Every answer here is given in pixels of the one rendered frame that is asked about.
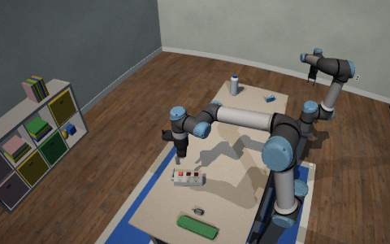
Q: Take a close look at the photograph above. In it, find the white bottle with blue cap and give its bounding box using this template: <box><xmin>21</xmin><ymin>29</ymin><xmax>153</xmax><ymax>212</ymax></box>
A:
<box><xmin>230</xmin><ymin>75</ymin><xmax>239</xmax><ymax>95</ymax></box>

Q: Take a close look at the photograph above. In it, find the white power strip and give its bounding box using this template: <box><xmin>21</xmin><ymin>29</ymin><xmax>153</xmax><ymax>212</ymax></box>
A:
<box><xmin>171</xmin><ymin>168</ymin><xmax>202</xmax><ymax>186</ymax></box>

